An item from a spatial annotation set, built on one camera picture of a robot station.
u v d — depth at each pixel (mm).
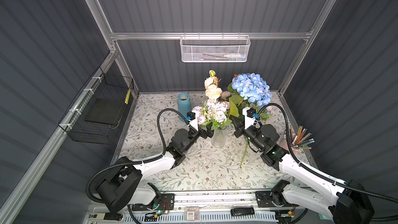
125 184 423
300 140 821
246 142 695
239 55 892
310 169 484
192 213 684
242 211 691
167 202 723
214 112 700
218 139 847
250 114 600
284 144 826
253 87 595
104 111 752
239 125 676
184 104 925
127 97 827
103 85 815
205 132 693
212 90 709
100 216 668
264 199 733
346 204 396
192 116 645
